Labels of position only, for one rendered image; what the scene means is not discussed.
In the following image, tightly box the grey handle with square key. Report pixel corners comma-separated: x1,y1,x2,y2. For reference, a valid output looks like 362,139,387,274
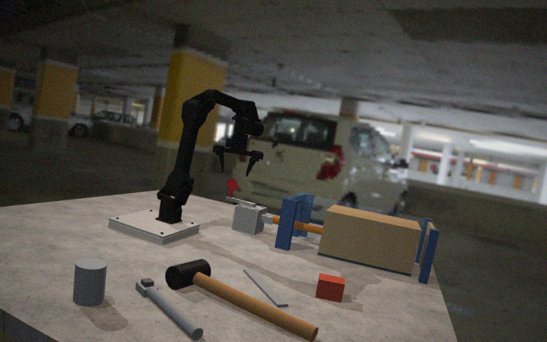
135,278,203,341

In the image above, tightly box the blue flat bar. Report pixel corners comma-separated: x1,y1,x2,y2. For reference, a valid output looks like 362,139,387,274
275,192,307,249

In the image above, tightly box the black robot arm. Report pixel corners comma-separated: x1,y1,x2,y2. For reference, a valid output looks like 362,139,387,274
155,89,264,224

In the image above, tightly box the dark grey cylinder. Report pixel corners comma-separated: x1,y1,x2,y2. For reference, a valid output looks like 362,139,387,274
73,258,107,307

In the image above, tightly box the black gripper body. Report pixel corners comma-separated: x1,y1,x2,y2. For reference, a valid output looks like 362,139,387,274
213,133,264,160

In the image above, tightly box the black-headed mallet with wooden handle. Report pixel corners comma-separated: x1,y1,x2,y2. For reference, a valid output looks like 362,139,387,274
165,259,318,342

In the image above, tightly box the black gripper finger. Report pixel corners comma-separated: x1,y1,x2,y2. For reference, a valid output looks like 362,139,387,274
246,158,259,177
215,153,224,173

